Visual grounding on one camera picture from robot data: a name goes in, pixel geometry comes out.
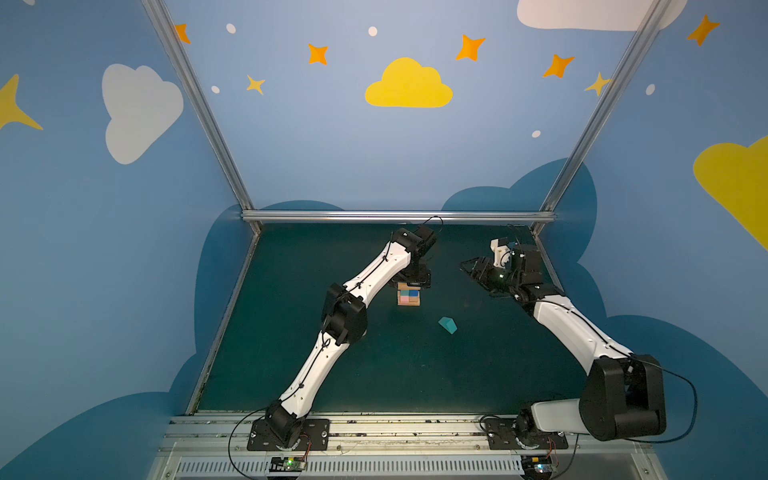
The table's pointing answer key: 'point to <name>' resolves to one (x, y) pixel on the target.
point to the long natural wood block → (403, 286)
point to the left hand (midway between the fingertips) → (417, 285)
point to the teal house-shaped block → (448, 324)
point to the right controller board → (537, 467)
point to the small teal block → (404, 293)
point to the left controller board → (287, 464)
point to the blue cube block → (413, 293)
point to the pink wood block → (404, 299)
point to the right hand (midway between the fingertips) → (467, 264)
